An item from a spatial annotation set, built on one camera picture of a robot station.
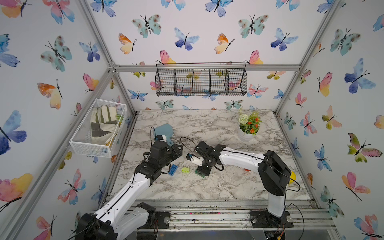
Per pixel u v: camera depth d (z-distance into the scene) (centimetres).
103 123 76
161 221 73
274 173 48
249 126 93
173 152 70
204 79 99
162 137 74
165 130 112
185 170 89
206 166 75
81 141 58
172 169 89
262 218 74
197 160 78
